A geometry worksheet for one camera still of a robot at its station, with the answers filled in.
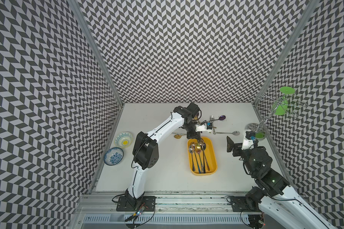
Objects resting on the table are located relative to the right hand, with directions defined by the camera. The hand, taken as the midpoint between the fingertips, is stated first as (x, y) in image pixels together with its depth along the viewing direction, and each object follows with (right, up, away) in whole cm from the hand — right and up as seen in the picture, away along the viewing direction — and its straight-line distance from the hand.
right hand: (236, 138), depth 73 cm
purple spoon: (+3, +10, +32) cm, 34 cm away
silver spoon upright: (-4, +10, +36) cm, 37 cm away
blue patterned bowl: (-71, -14, +16) cm, 74 cm away
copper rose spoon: (-17, -3, +10) cm, 20 cm away
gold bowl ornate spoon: (-17, -10, +20) cm, 28 cm away
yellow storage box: (-9, -13, +16) cm, 22 cm away
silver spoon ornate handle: (-21, -10, +20) cm, 31 cm away
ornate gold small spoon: (-31, -3, +26) cm, 40 cm away
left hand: (-19, -1, +11) cm, 22 cm away
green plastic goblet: (+25, +16, +2) cm, 30 cm away
